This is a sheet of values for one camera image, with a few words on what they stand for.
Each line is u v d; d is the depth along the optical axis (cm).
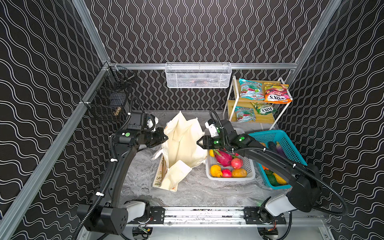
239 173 83
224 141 61
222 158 86
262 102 89
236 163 82
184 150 93
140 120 55
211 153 92
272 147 97
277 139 98
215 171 84
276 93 80
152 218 73
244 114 92
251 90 81
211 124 70
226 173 82
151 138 61
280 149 95
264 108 97
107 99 95
